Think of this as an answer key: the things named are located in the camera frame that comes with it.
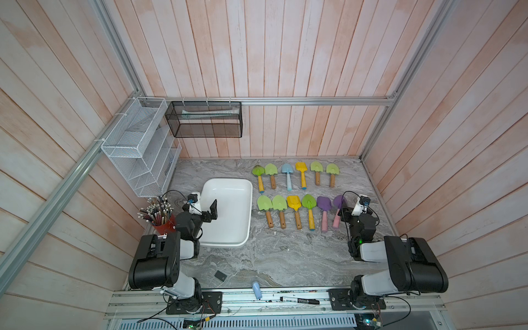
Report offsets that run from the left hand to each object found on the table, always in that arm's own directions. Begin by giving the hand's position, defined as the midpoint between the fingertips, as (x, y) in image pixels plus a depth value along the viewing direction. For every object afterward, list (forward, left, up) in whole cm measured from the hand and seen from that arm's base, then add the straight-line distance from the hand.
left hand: (207, 201), depth 91 cm
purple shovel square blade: (+4, -56, -8) cm, 56 cm away
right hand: (0, -66, +2) cm, 66 cm away
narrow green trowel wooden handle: (+4, -34, -8) cm, 35 cm away
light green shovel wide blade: (+4, -27, -8) cm, 28 cm away
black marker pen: (-38, -39, -8) cm, 55 cm away
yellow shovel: (+4, -41, -7) cm, 42 cm away
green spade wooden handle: (+27, -66, -8) cm, 71 cm away
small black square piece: (-29, -9, -9) cm, 32 cm away
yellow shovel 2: (+28, -48, -7) cm, 56 cm away
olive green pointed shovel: (+27, -30, -8) cm, 41 cm away
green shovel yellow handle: (+25, -24, -8) cm, 36 cm away
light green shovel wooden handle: (+27, -57, -7) cm, 64 cm away
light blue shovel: (+27, -40, -8) cm, 49 cm away
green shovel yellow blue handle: (+5, -49, -8) cm, 50 cm away
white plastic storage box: (-9, -12, -9) cm, 17 cm away
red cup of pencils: (-11, +15, +9) cm, 21 cm away
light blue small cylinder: (-35, -23, -7) cm, 42 cm away
